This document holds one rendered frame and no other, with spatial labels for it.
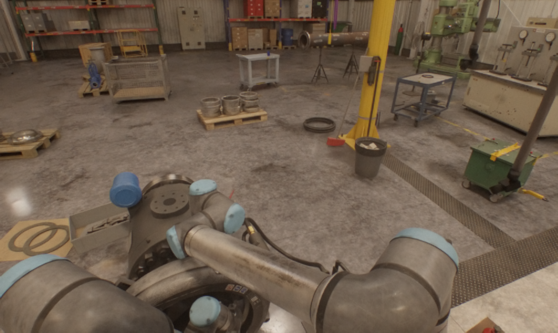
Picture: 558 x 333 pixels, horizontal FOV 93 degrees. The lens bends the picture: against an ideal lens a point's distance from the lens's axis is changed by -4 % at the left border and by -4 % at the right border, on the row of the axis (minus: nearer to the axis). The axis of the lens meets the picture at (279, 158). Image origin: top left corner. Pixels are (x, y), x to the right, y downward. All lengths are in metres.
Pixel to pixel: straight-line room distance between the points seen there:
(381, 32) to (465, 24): 7.51
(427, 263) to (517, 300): 2.42
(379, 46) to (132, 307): 4.06
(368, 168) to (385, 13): 2.02
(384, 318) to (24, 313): 0.48
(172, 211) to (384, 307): 1.35
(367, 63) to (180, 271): 3.60
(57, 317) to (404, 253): 0.50
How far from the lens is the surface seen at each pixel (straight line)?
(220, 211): 0.86
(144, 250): 1.58
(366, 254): 2.69
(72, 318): 0.47
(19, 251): 3.46
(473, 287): 2.80
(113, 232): 3.01
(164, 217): 1.65
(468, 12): 11.57
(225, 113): 5.38
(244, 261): 0.59
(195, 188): 0.94
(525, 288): 3.05
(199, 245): 0.73
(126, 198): 1.80
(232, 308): 1.26
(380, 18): 4.20
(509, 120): 6.67
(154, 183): 2.14
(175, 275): 1.25
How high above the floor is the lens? 1.89
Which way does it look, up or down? 28 degrees down
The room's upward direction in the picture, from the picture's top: straight up
